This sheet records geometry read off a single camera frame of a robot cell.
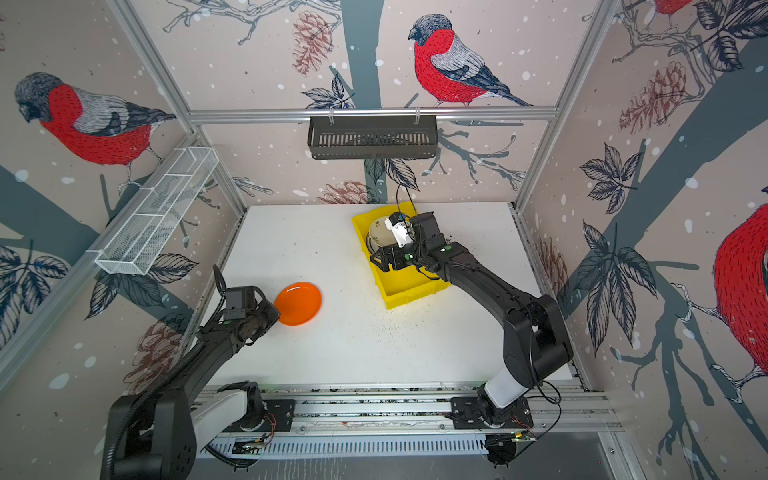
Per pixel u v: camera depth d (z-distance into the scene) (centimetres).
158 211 78
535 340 43
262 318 76
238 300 68
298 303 92
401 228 76
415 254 71
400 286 96
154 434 40
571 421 73
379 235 105
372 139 107
